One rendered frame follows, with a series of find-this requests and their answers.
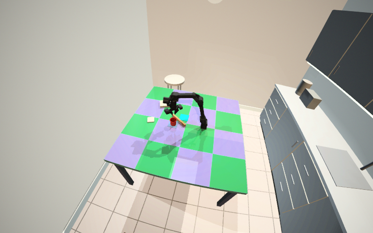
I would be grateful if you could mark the red cup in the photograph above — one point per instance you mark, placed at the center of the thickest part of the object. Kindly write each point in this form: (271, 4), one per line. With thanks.
(173, 121)

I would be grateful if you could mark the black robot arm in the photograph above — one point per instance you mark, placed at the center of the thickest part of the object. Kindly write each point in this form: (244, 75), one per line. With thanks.
(175, 96)

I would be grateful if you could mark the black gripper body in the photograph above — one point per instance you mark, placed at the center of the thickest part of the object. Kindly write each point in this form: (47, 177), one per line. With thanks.
(172, 108)

